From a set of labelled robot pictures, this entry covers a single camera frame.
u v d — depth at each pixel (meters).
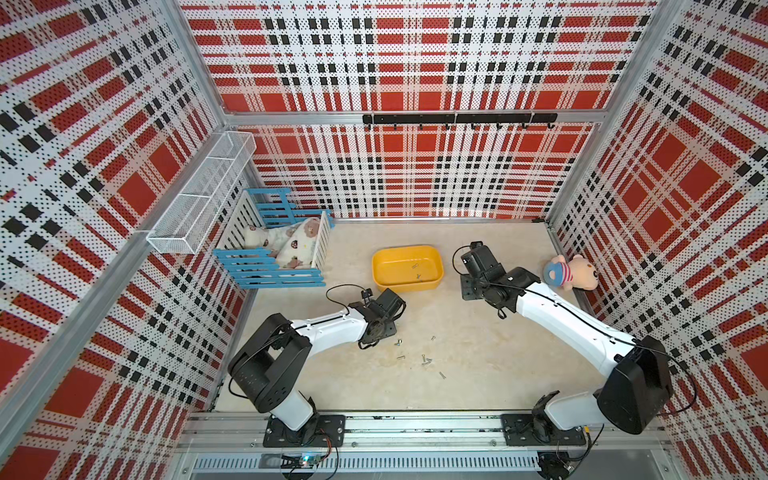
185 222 0.70
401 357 0.86
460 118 0.89
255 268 0.99
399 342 0.89
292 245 1.04
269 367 0.44
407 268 1.08
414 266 1.07
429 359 0.86
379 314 0.70
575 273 0.96
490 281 0.61
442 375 0.84
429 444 0.73
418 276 1.05
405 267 1.08
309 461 0.69
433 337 0.90
